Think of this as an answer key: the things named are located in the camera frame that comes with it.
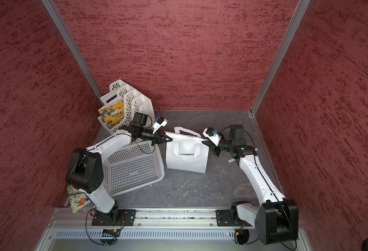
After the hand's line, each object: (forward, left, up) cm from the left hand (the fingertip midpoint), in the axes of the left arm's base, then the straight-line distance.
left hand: (169, 141), depth 81 cm
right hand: (-1, -19, +1) cm, 19 cm away
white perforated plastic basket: (-7, +23, -17) cm, 29 cm away
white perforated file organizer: (+24, +23, +6) cm, 34 cm away
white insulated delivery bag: (-5, -9, -2) cm, 11 cm away
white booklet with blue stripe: (+28, +38, +5) cm, 47 cm away
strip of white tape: (-2, -37, -19) cm, 41 cm away
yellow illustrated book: (+22, +39, -3) cm, 45 cm away
